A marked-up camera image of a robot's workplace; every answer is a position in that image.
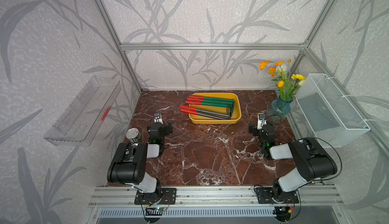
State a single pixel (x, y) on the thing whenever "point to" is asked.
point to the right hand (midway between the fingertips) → (259, 120)
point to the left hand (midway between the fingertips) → (161, 121)
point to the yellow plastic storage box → (201, 119)
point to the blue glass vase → (279, 109)
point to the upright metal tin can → (133, 134)
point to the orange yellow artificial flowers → (287, 84)
